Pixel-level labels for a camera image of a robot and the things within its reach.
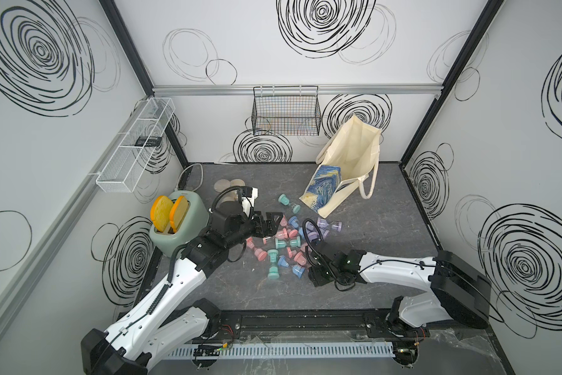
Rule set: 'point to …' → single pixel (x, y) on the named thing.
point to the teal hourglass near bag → (285, 200)
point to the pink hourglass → (283, 221)
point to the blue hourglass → (298, 270)
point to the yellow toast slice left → (161, 212)
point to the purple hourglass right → (338, 226)
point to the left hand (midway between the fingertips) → (272, 214)
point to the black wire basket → (286, 111)
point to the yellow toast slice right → (178, 212)
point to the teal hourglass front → (273, 271)
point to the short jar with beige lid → (237, 183)
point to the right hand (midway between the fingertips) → (314, 276)
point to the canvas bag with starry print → (350, 155)
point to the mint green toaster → (190, 226)
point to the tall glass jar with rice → (221, 185)
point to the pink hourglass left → (260, 255)
